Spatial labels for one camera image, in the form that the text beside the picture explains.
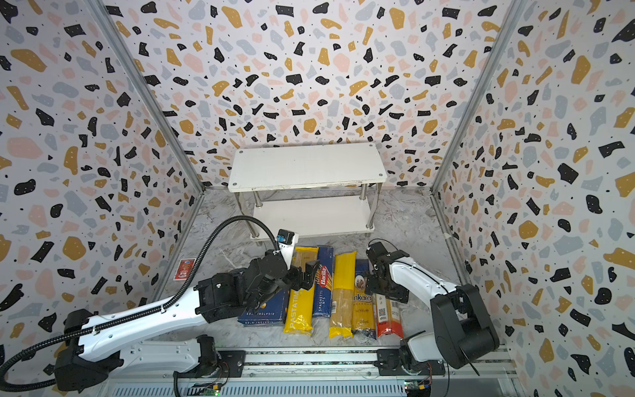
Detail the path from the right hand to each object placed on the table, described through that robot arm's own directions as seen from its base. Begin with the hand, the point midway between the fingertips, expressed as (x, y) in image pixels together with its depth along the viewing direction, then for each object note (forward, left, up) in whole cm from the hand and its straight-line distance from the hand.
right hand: (384, 294), depth 87 cm
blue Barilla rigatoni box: (-10, +37, +6) cm, 39 cm away
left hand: (-1, +24, +26) cm, 36 cm away
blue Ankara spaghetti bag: (-5, +7, +1) cm, 9 cm away
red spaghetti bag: (-8, -1, +3) cm, 9 cm away
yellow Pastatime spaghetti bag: (-10, +28, +5) cm, 30 cm away
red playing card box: (+7, +74, +3) cm, 75 cm away
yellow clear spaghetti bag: (-11, +15, +2) cm, 18 cm away
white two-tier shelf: (+52, +27, 0) cm, 58 cm away
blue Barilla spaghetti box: (0, +21, +3) cm, 22 cm away
